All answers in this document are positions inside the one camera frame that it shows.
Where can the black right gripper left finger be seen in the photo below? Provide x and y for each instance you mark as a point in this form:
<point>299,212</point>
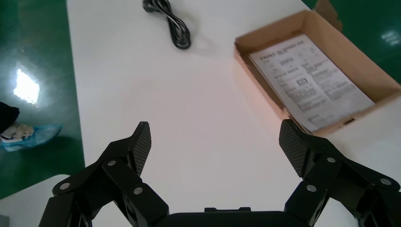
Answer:
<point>94,188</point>

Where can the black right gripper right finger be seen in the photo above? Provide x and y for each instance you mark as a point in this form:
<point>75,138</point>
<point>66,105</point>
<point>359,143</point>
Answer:
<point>338,178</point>

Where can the cardboard storage box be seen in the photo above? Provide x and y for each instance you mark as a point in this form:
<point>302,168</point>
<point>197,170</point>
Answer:
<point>344,47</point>

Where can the shoe with blue cover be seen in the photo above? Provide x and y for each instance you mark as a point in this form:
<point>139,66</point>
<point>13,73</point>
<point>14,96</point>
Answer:
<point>34,134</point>

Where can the printed white paper manual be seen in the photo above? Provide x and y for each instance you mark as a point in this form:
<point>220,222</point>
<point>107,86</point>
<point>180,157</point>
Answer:
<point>307,81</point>

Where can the dark trouser leg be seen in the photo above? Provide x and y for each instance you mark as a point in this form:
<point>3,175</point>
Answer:
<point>6,116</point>

